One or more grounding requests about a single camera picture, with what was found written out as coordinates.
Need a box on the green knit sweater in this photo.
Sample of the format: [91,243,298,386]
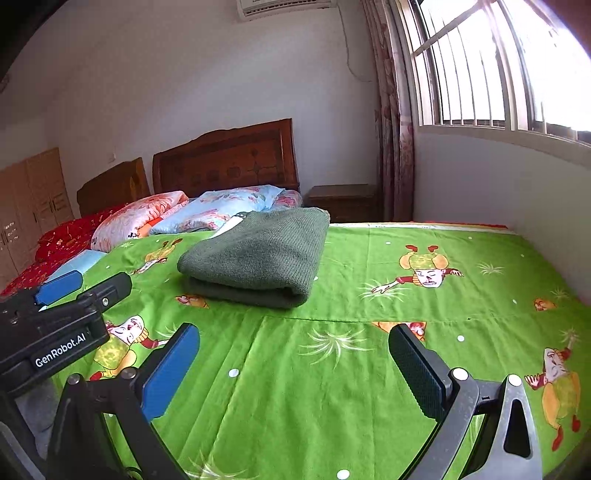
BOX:
[177,207,331,310]

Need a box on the light blue pillow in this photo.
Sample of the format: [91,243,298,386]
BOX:
[45,250,105,282]

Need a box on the red patterned bed sheet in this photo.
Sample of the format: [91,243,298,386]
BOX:
[1,203,126,297]

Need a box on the pink floral pillow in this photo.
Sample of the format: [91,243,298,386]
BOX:
[90,191,189,253]

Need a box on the light wooden wardrobe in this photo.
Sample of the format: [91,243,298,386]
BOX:
[0,148,73,287]

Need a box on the small wooden headboard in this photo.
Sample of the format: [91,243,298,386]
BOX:
[76,157,150,216]

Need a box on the light blue floral quilt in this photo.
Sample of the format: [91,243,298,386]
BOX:
[149,185,304,235]

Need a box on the green cartoon bed sheet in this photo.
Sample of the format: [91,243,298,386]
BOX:
[73,226,590,479]

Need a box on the large wooden headboard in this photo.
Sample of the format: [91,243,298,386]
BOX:
[152,119,300,198]

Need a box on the wooden nightstand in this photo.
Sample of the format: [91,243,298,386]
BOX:
[304,184,381,223]

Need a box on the white air conditioner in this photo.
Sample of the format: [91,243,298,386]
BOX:
[236,0,338,21]

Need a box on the floral pink curtain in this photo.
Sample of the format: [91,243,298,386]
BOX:
[362,1,415,221]

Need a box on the barred window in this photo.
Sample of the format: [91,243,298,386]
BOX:
[397,1,590,146]

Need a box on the air conditioner cable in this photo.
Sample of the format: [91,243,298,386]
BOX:
[337,6,378,84]

